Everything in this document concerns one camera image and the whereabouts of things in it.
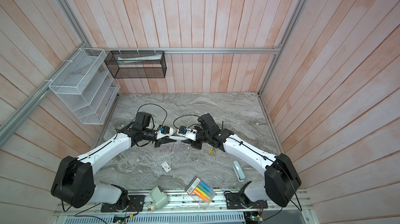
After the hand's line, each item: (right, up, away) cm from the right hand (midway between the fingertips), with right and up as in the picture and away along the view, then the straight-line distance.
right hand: (185, 136), depth 80 cm
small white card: (-11, -17, +4) cm, 21 cm away
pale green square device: (-11, -27, -9) cm, 31 cm away
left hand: (-6, -1, -1) cm, 6 cm away
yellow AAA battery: (+14, -10, +11) cm, 20 cm away
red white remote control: (-4, 0, -4) cm, 6 cm away
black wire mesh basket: (-35, +45, +25) cm, 63 cm away
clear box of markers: (+9, -28, -4) cm, 29 cm away
